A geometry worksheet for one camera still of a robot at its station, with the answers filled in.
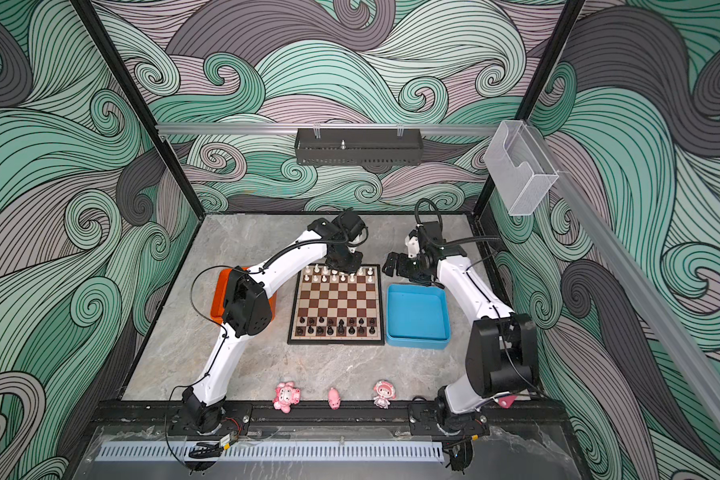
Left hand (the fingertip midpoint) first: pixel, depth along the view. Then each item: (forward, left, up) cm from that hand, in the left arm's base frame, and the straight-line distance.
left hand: (356, 268), depth 92 cm
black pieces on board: (-17, +8, -6) cm, 20 cm away
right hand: (-3, -13, +3) cm, 13 cm away
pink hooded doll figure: (-34, -8, -6) cm, 35 cm away
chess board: (-9, +8, -9) cm, 15 cm away
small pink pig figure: (-35, +5, -8) cm, 37 cm away
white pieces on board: (+2, +13, -7) cm, 15 cm away
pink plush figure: (-35, +17, -7) cm, 40 cm away
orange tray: (-11, +44, -10) cm, 46 cm away
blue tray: (-12, -19, -8) cm, 24 cm away
